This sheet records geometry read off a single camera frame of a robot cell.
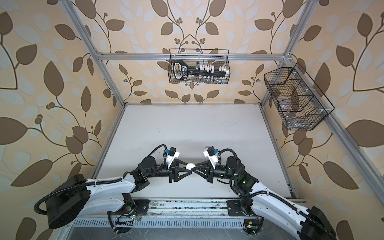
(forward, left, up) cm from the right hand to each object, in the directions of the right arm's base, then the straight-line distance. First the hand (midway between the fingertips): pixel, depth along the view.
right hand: (193, 170), depth 68 cm
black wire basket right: (+25, -54, +15) cm, 62 cm away
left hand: (0, +1, 0) cm, 1 cm away
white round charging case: (+2, +2, +1) cm, 3 cm away
